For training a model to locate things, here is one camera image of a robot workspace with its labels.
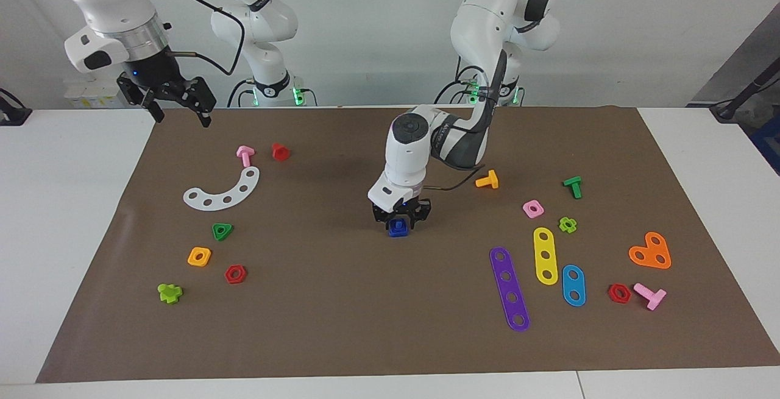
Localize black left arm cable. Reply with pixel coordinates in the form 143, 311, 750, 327
425, 168, 483, 192

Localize yellow three-hole strip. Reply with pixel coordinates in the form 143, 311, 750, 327
533, 227, 559, 286

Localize orange heart perforated plate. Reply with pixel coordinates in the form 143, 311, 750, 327
628, 231, 672, 270

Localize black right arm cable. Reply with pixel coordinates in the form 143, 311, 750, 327
146, 0, 246, 77

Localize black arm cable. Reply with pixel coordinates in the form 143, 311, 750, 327
146, 0, 246, 77
425, 168, 483, 192

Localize blue two-hole strip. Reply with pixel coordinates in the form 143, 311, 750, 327
562, 264, 587, 308

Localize white curved perforated strip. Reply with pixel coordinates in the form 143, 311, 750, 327
183, 166, 261, 211

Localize black stand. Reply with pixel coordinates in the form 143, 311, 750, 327
710, 61, 780, 122

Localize blue background object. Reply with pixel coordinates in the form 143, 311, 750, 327
751, 113, 780, 174

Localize white background box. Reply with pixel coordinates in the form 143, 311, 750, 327
64, 79, 132, 109

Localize black table clamp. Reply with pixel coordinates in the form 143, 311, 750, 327
0, 88, 32, 125

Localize black base cable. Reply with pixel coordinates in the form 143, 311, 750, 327
227, 78, 255, 108
434, 79, 482, 105

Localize brown table mat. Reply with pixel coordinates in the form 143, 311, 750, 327
35, 105, 780, 384

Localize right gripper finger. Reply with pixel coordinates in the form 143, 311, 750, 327
186, 77, 217, 128
116, 74, 165, 124

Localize purple four-hole strip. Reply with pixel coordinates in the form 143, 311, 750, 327
489, 247, 531, 333

